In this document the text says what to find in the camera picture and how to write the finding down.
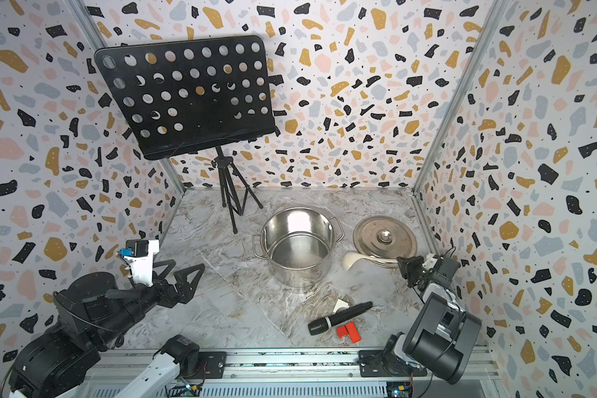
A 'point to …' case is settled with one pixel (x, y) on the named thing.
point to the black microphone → (322, 324)
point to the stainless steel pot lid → (386, 237)
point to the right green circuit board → (399, 390)
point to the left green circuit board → (187, 390)
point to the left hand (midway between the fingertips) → (191, 264)
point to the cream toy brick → (341, 303)
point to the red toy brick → (349, 329)
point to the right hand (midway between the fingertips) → (401, 257)
